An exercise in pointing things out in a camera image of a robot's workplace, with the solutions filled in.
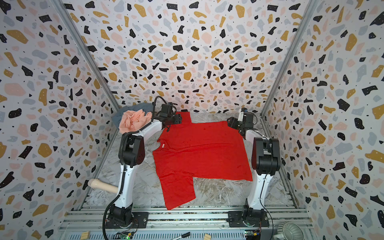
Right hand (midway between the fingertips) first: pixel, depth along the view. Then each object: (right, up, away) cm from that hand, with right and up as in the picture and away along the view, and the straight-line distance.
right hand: (230, 116), depth 101 cm
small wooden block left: (-73, -58, -32) cm, 99 cm away
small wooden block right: (-17, -58, -33) cm, 69 cm away
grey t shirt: (-62, +8, +12) cm, 63 cm away
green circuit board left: (-55, -58, -31) cm, 86 cm away
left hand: (-36, +2, +4) cm, 36 cm away
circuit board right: (+5, -59, -30) cm, 66 cm away
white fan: (+22, -57, -30) cm, 68 cm away
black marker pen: (-27, -58, -31) cm, 71 cm away
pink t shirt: (-67, -3, +3) cm, 67 cm away
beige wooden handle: (-77, -38, -19) cm, 89 cm away
